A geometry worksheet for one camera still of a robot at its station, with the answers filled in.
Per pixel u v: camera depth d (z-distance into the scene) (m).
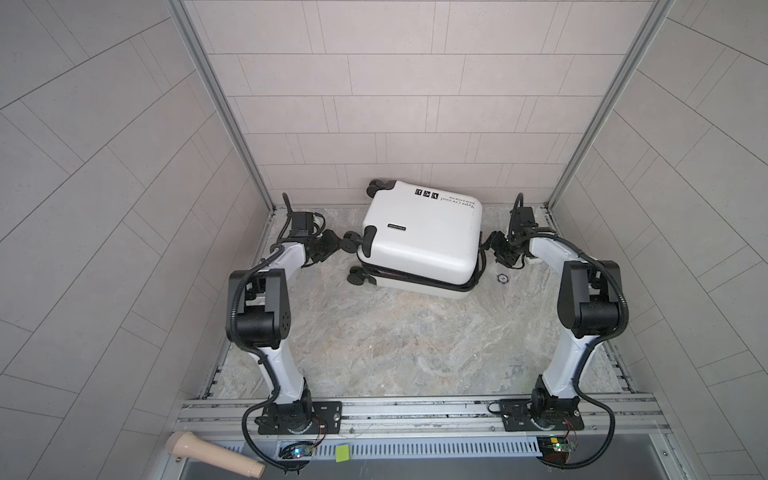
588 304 0.51
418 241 0.81
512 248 0.82
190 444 0.65
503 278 0.96
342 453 0.66
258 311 0.50
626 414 0.72
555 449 0.68
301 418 0.64
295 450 0.64
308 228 0.77
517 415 0.71
